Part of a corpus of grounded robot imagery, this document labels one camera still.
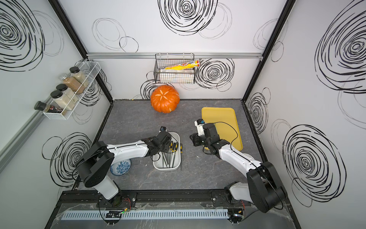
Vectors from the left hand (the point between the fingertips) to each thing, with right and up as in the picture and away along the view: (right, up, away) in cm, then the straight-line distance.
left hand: (165, 144), depth 92 cm
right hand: (+17, +6, -7) cm, 19 cm away
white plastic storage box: (+4, -9, -5) cm, 11 cm away
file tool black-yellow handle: (+7, -3, +1) cm, 8 cm away
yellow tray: (+35, +16, -15) cm, 41 cm away
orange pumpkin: (-2, +31, +11) cm, 33 cm away
